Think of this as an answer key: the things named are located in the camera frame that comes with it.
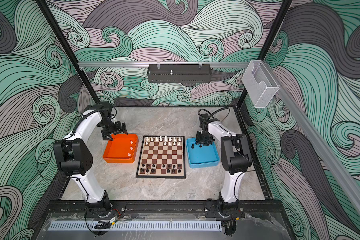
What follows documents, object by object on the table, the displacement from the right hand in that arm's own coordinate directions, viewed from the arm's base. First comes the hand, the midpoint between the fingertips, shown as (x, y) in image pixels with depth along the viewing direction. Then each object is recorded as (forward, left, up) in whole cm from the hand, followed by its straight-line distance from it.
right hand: (201, 142), depth 96 cm
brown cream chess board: (-10, +25, 0) cm, 27 cm away
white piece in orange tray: (-4, +46, -1) cm, 46 cm away
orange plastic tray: (-5, +50, -1) cm, 51 cm away
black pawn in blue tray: (-2, +5, -1) cm, 6 cm away
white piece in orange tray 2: (-9, +46, -1) cm, 47 cm away
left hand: (-1, +49, +11) cm, 51 cm away
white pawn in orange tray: (0, +46, -1) cm, 46 cm away
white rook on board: (+2, +36, 0) cm, 36 cm away
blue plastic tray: (-8, -3, -3) cm, 9 cm away
